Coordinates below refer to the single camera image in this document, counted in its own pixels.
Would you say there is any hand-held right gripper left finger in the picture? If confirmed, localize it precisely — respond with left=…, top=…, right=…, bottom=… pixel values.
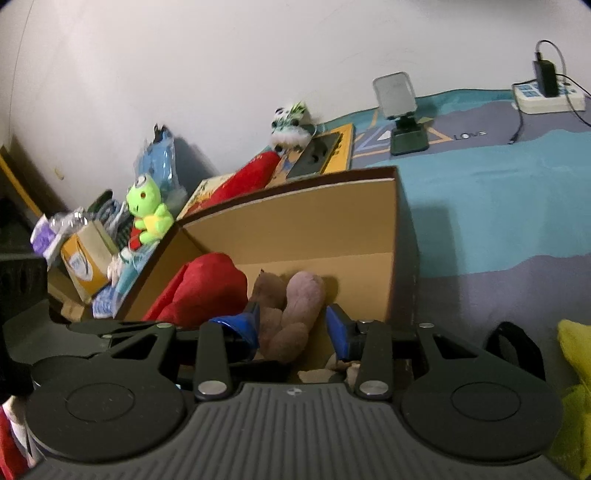
left=69, top=302, right=260, bottom=401

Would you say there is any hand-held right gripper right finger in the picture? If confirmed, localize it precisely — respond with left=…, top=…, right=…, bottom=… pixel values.
left=325, top=304, right=518, bottom=401

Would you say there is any mauve plush bunny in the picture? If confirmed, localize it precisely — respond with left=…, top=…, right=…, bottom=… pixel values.
left=252, top=270, right=361, bottom=384

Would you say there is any red plush hat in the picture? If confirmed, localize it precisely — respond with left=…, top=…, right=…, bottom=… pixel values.
left=143, top=252, right=250, bottom=328

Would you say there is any brown cardboard box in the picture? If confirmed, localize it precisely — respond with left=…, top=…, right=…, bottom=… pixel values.
left=115, top=166, right=421, bottom=384

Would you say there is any yellow cloth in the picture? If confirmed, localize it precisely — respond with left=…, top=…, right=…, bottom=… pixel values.
left=549, top=318, right=591, bottom=478

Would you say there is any blue patterned packet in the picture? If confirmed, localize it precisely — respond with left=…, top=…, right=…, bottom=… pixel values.
left=92, top=281, right=125, bottom=319

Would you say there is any illustrated picture book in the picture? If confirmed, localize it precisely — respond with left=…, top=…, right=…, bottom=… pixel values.
left=178, top=174, right=236, bottom=220

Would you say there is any red plush toy behind box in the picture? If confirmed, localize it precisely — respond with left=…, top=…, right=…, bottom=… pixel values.
left=203, top=151, right=282, bottom=210

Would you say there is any green frog plush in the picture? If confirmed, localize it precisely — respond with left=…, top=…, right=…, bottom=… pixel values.
left=126, top=173, right=175, bottom=250

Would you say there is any yellow paper bag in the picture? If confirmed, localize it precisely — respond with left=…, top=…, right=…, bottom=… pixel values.
left=60, top=219, right=121, bottom=303

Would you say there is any yellow book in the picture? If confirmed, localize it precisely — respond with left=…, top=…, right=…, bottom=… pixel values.
left=268, top=122, right=356, bottom=185

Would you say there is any blue packaged toy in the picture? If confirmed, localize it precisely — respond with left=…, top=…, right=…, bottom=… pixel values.
left=134, top=124, right=188, bottom=208

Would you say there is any panda plush toy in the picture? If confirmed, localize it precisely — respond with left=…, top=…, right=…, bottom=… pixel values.
left=270, top=102, right=317, bottom=153

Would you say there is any purple packet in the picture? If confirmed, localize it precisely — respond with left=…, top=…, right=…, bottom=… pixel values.
left=30, top=215, right=63, bottom=257

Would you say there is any small white device on stand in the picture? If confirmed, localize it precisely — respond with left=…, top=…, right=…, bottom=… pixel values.
left=372, top=71, right=430, bottom=155

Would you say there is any red and white cloth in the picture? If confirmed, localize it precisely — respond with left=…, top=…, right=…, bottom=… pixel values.
left=0, top=397, right=35, bottom=478

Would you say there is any white power strip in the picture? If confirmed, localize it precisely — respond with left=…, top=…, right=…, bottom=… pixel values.
left=512, top=78, right=587, bottom=114

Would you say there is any black charger adapter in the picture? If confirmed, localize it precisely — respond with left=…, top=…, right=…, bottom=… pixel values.
left=533, top=53, right=559, bottom=97

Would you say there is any black charger cable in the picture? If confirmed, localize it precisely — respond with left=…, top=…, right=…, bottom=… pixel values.
left=508, top=39, right=568, bottom=145

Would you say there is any power strip cord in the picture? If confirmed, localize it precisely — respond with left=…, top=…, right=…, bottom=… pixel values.
left=566, top=74, right=591, bottom=127

